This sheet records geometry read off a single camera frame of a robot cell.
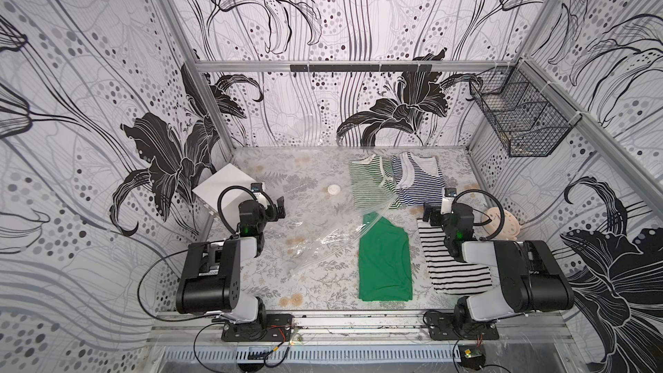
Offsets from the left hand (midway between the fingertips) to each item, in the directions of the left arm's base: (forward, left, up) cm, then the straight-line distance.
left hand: (273, 200), depth 94 cm
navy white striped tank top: (+17, -58, -6) cm, 61 cm away
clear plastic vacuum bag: (-1, -13, -6) cm, 14 cm away
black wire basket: (+23, -91, +25) cm, 97 cm away
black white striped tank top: (-24, -61, -4) cm, 65 cm away
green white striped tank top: (+12, -39, -3) cm, 41 cm away
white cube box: (+6, +17, +6) cm, 19 cm away
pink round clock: (-7, -86, -2) cm, 87 cm away
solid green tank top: (-20, -40, -4) cm, 45 cm away
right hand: (+2, -63, +1) cm, 63 cm away
